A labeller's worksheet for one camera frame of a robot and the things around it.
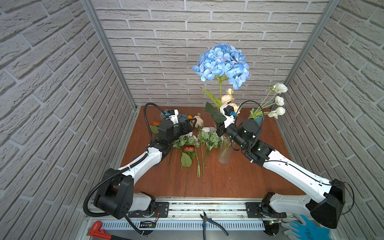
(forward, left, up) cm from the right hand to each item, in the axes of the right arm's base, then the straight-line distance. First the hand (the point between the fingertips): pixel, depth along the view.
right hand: (214, 111), depth 65 cm
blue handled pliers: (-37, +7, -37) cm, 53 cm away
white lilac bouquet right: (+6, -1, -33) cm, 34 cm away
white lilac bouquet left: (+8, +13, -35) cm, 38 cm away
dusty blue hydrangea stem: (+24, +17, -31) cm, 43 cm away
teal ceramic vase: (+10, -32, -21) cm, 39 cm away
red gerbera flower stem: (-7, +15, -35) cm, 39 cm away
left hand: (+7, +10, -13) cm, 18 cm away
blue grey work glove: (-44, -39, -37) cm, 70 cm away
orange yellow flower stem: (-11, +8, -36) cm, 39 cm away
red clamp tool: (-37, +58, -36) cm, 78 cm away
